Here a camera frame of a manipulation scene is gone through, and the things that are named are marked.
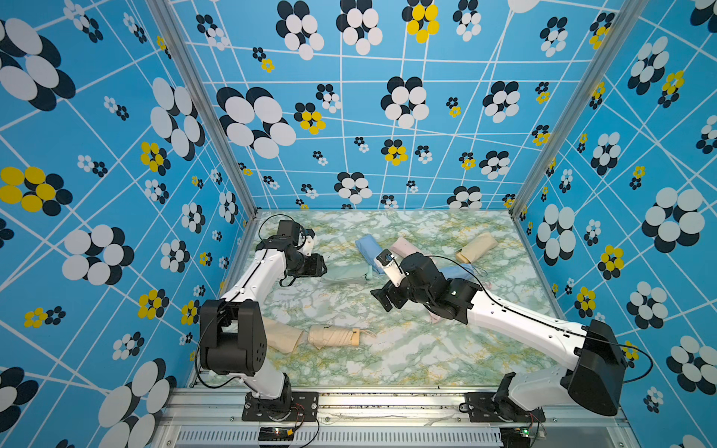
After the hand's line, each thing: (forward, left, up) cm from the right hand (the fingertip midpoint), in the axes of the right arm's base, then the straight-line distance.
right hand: (387, 278), depth 78 cm
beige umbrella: (-11, +17, -15) cm, 25 cm away
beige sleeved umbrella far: (+24, -36, -17) cm, 46 cm away
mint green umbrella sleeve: (+11, +13, -14) cm, 22 cm away
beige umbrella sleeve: (-11, +32, -15) cm, 37 cm away
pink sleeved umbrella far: (+23, -8, -16) cm, 29 cm away
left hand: (+8, +21, -7) cm, 24 cm away
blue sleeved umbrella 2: (+12, -26, -15) cm, 32 cm away
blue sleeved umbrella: (+24, +5, -18) cm, 31 cm away
